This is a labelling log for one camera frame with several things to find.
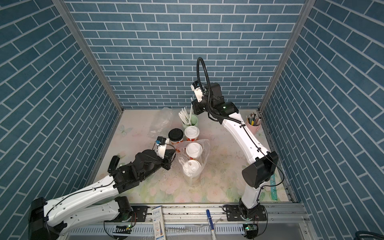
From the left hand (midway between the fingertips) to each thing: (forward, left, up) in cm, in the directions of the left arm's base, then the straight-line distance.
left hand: (179, 152), depth 72 cm
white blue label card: (-26, +9, -21) cm, 35 cm away
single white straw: (+22, -5, +7) cm, 24 cm away
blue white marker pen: (-31, -17, -21) cm, 40 cm away
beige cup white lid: (-7, -6, -4) cm, 10 cm away
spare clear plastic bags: (+34, +17, -19) cm, 43 cm away
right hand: (+22, -7, +13) cm, 26 cm away
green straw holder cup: (+34, -6, -16) cm, 38 cm away
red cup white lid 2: (+4, -7, -4) cm, 9 cm away
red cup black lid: (+13, +3, -3) cm, 13 cm away
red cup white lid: (+15, -6, -4) cm, 16 cm away
